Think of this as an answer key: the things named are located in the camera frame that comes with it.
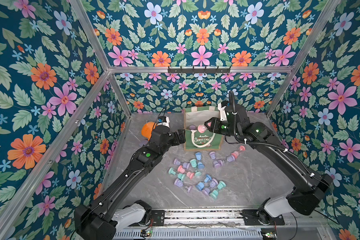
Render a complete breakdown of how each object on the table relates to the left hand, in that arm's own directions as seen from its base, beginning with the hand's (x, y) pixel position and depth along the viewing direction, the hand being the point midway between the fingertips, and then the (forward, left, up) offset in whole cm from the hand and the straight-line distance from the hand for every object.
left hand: (179, 131), depth 74 cm
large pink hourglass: (-1, -11, +2) cm, 11 cm away
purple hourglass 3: (-7, -22, -26) cm, 34 cm away
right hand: (0, -16, +6) cm, 17 cm away
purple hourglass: (+14, -7, -15) cm, 22 cm away
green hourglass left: (-10, +7, -25) cm, 28 cm away
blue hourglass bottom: (-20, -9, -26) cm, 34 cm away
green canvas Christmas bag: (+4, -15, -17) cm, 24 cm away
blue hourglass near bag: (-1, -10, -25) cm, 27 cm away
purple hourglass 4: (-17, +3, -25) cm, 30 cm away
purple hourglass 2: (-5, -30, -25) cm, 39 cm away
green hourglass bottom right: (-24, -17, -26) cm, 39 cm away
